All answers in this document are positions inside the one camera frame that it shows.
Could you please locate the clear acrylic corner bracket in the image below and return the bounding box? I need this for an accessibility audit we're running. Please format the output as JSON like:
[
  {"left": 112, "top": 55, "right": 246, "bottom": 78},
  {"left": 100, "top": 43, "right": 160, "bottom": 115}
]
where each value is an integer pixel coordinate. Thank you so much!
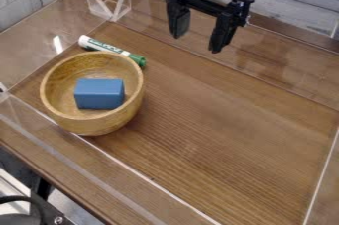
[{"left": 85, "top": 0, "right": 130, "bottom": 23}]

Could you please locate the clear acrylic tray wall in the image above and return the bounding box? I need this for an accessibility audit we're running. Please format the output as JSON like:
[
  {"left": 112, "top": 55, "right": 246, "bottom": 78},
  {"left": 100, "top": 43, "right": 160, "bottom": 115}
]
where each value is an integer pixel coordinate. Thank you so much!
[{"left": 0, "top": 85, "right": 166, "bottom": 225}]

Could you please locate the black cable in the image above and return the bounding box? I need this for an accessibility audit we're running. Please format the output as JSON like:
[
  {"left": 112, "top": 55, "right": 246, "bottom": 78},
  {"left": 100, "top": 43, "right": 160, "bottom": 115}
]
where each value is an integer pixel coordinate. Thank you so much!
[{"left": 0, "top": 195, "right": 45, "bottom": 225}]

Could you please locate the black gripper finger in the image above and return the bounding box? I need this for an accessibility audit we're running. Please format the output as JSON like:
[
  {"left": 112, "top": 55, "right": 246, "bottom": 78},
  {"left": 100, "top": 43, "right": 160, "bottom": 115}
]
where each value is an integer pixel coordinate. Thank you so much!
[
  {"left": 166, "top": 0, "right": 190, "bottom": 39},
  {"left": 208, "top": 12, "right": 237, "bottom": 54}
]

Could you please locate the brown wooden bowl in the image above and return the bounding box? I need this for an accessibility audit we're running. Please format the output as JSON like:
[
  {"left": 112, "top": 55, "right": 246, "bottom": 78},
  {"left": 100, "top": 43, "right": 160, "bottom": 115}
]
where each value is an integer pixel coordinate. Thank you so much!
[{"left": 40, "top": 52, "right": 144, "bottom": 136}]

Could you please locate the blue rectangular block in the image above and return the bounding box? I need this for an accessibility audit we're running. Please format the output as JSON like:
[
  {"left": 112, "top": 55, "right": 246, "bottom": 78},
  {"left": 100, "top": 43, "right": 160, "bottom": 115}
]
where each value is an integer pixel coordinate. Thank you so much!
[{"left": 74, "top": 78, "right": 124, "bottom": 110}]

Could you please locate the green white marker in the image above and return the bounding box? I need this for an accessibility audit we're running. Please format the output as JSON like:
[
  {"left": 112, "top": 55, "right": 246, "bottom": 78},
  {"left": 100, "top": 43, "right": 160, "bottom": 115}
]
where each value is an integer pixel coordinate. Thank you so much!
[{"left": 78, "top": 35, "right": 145, "bottom": 67}]

